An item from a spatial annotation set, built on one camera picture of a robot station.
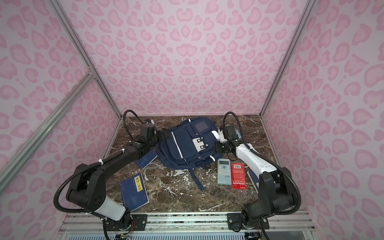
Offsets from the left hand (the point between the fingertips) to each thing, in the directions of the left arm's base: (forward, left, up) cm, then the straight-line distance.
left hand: (164, 130), depth 90 cm
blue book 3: (-26, -52, -15) cm, 60 cm away
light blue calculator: (-20, -35, -15) cm, 43 cm away
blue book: (-12, +12, -14) cm, 22 cm away
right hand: (-9, -32, -5) cm, 34 cm away
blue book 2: (-31, +16, -16) cm, 38 cm away
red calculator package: (-22, -43, -16) cm, 51 cm away
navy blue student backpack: (-3, -15, -12) cm, 20 cm away
